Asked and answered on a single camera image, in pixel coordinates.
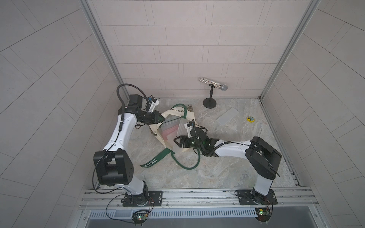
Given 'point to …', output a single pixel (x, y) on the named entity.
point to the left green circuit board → (139, 216)
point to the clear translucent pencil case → (227, 116)
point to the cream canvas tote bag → (173, 126)
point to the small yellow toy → (250, 119)
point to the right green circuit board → (263, 213)
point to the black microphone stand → (210, 102)
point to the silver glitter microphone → (223, 87)
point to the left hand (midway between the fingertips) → (165, 116)
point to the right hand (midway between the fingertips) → (177, 140)
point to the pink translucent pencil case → (165, 132)
